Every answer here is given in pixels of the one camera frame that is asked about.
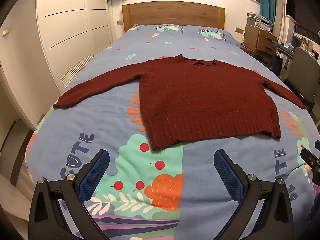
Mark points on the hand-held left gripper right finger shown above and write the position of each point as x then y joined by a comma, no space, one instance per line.
227,177

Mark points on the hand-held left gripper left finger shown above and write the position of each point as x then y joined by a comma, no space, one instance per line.
96,175

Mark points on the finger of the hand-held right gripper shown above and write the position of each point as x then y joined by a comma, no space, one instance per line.
310,158

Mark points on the dark red knitted sweater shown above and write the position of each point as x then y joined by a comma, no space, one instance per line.
200,100

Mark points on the bed with patterned blue cover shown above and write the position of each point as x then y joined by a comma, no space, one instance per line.
100,120

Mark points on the grey chair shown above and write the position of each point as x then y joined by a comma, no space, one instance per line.
303,67

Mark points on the glass desk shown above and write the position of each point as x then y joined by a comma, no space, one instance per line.
286,47

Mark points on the wooden nightstand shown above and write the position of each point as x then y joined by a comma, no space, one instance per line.
260,41

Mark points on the white box on cabinet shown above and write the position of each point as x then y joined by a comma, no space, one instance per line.
257,21

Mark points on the white wardrobe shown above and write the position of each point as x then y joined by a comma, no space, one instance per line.
62,17

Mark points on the wooden headboard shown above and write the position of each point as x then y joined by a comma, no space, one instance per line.
175,13

